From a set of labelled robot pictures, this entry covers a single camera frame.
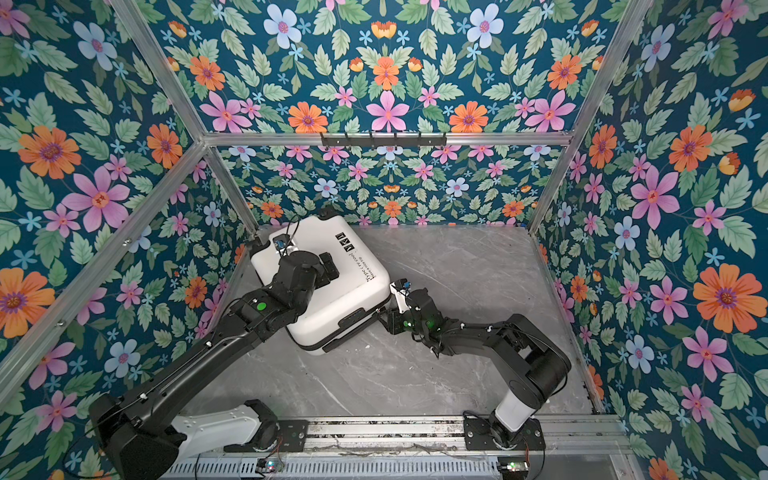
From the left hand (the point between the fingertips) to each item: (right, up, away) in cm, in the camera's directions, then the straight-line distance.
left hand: (323, 255), depth 73 cm
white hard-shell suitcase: (+5, -14, +4) cm, 15 cm away
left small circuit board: (-12, -50, -3) cm, 52 cm away
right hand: (+13, -17, +14) cm, 26 cm away
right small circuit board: (+46, -51, -3) cm, 69 cm away
